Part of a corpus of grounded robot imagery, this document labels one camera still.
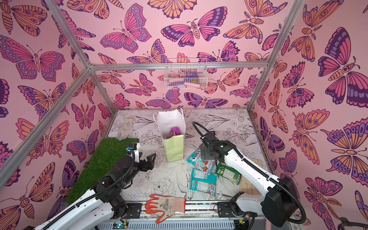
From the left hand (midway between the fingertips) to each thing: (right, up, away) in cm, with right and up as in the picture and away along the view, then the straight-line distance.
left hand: (150, 153), depth 76 cm
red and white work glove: (+9, -27, -1) cm, 28 cm away
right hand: (+34, -1, +7) cm, 34 cm away
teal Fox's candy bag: (+31, -10, +11) cm, 35 cm away
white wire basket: (+19, +49, +20) cm, 56 cm away
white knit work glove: (-27, +11, +31) cm, 42 cm away
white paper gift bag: (+7, +18, +14) cm, 24 cm away
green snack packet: (+44, -13, +7) cm, 46 cm away
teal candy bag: (+27, -17, +5) cm, 32 cm away
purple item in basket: (+23, +48, +19) cm, 56 cm away
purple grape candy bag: (+12, +11, +13) cm, 20 cm away
